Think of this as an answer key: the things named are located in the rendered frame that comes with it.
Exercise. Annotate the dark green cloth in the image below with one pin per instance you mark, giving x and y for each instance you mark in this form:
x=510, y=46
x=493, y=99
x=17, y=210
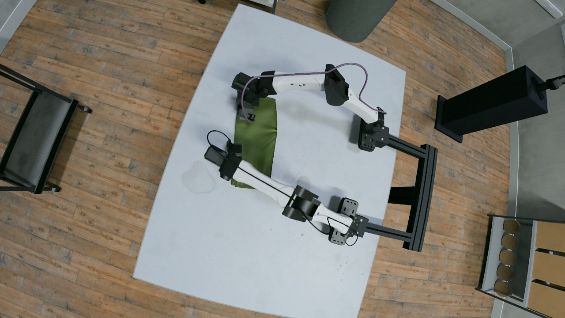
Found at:
x=258, y=137

